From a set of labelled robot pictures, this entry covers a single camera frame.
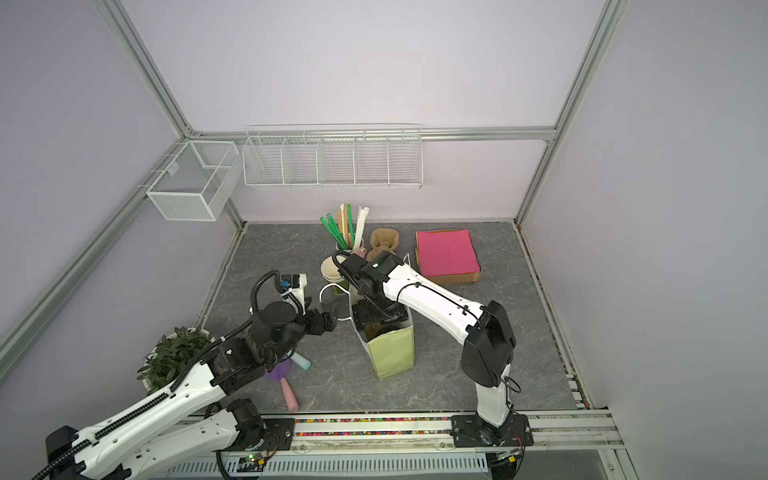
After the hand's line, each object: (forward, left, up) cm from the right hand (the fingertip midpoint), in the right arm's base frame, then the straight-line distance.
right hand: (377, 325), depth 78 cm
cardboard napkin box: (+43, -28, -9) cm, 53 cm away
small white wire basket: (+46, +61, +13) cm, 78 cm away
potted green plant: (-10, +47, +5) cm, 48 cm away
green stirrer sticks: (+33, +16, +1) cm, 37 cm away
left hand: (+2, +12, +8) cm, 15 cm away
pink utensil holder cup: (+32, +11, -5) cm, 34 cm away
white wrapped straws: (+37, +6, +4) cm, 38 cm away
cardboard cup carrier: (+42, +1, -12) cm, 43 cm away
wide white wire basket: (+53, +14, +17) cm, 57 cm away
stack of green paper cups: (+19, +16, -3) cm, 25 cm away
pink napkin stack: (+34, -23, -12) cm, 43 cm away
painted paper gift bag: (-8, -3, +7) cm, 11 cm away
